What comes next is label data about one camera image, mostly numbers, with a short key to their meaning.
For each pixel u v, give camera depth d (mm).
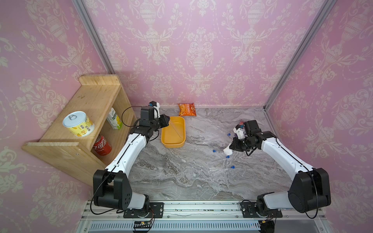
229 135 1030
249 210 729
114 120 755
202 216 732
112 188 416
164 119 729
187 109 1161
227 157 922
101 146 651
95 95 683
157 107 760
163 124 740
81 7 697
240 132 795
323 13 703
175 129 1038
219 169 881
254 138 617
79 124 493
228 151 846
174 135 892
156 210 744
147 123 627
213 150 966
